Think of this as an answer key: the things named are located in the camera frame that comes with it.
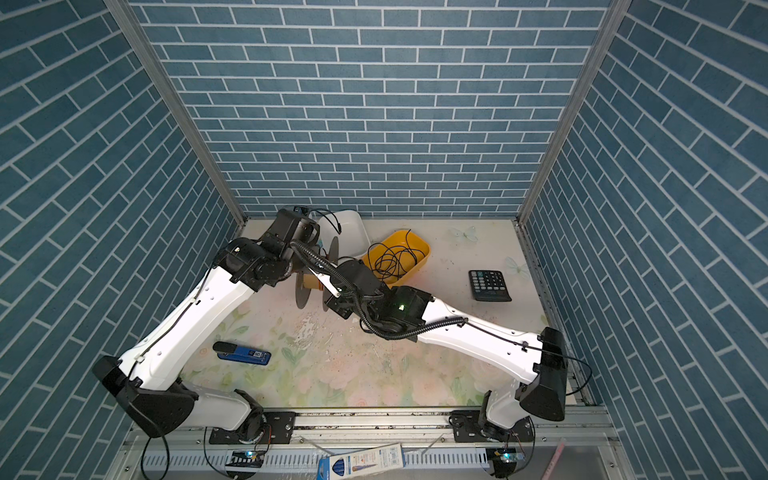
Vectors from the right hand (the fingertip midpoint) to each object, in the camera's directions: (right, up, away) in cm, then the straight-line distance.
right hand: (330, 273), depth 68 cm
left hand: (-6, +4, +6) cm, 10 cm away
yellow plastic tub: (+15, +9, +41) cm, 45 cm away
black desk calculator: (+46, -7, +31) cm, 56 cm away
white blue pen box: (+7, -44, 0) cm, 44 cm away
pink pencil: (+52, -44, +2) cm, 68 cm away
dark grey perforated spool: (-7, -2, +4) cm, 8 cm away
